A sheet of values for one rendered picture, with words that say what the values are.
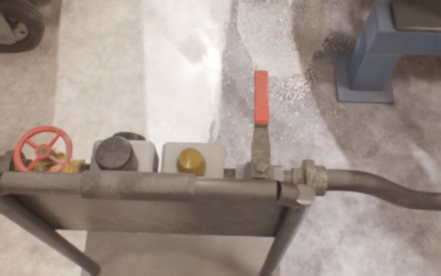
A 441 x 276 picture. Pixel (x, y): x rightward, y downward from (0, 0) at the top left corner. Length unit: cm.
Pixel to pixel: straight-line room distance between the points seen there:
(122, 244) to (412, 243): 64
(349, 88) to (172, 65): 46
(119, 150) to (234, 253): 52
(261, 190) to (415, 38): 67
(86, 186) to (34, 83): 82
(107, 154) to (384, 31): 67
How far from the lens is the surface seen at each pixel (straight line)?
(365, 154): 119
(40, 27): 129
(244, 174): 64
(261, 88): 65
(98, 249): 109
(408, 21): 108
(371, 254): 111
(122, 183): 51
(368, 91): 126
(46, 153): 62
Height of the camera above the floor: 104
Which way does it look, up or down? 65 degrees down
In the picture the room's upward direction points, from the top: straight up
